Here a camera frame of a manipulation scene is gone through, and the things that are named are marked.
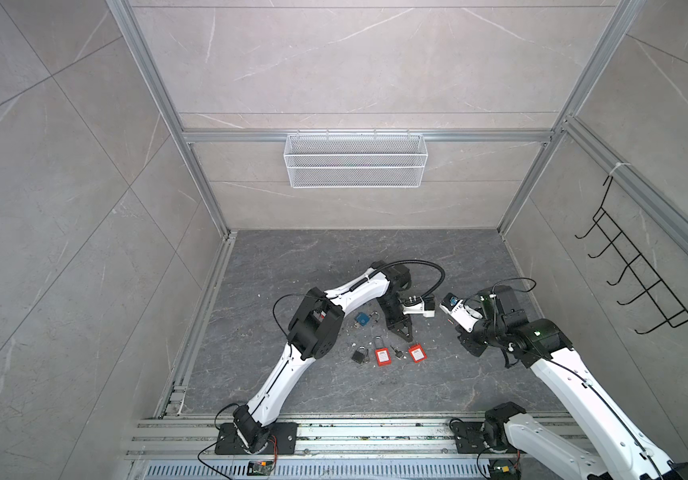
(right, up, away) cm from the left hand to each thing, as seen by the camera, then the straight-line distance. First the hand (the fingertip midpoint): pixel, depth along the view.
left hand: (408, 332), depth 88 cm
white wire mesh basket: (-16, +56, +13) cm, 60 cm away
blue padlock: (-13, +3, +7) cm, 15 cm away
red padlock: (-8, -6, -2) cm, 10 cm away
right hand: (+12, +6, -11) cm, 17 cm away
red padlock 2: (+2, -5, -3) cm, 6 cm away
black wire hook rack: (+50, +25, -15) cm, 58 cm away
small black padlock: (-14, -6, 0) cm, 16 cm away
